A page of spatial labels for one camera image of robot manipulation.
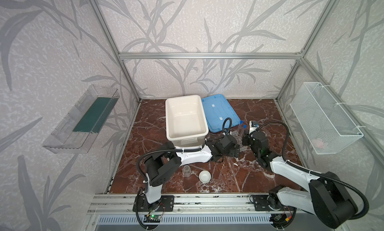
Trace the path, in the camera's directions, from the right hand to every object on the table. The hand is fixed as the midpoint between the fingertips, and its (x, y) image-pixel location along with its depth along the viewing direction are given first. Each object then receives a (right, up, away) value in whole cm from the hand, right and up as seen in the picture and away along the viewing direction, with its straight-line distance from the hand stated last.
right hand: (246, 126), depth 88 cm
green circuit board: (-51, -43, -17) cm, 69 cm away
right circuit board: (+13, -45, -14) cm, 49 cm away
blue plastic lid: (-15, +11, +27) cm, 33 cm away
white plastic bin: (-38, +1, +16) cm, 41 cm away
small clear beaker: (-35, -25, -6) cm, 43 cm away
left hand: (-7, -11, -3) cm, 13 cm away
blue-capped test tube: (-1, -2, -2) cm, 2 cm away
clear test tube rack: (-8, -5, -10) cm, 14 cm away
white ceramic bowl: (-25, -27, -6) cm, 38 cm away
